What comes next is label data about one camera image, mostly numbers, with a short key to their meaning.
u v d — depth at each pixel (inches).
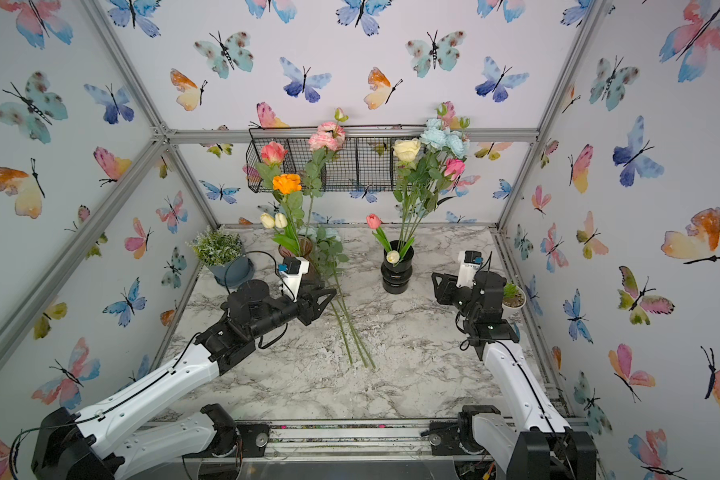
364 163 38.8
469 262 27.4
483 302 23.7
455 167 30.2
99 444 15.7
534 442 16.0
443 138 31.0
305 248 35.0
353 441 29.7
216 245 36.6
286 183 31.6
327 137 30.5
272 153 32.3
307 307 24.7
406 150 30.5
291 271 23.8
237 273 39.8
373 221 31.8
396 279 37.5
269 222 32.3
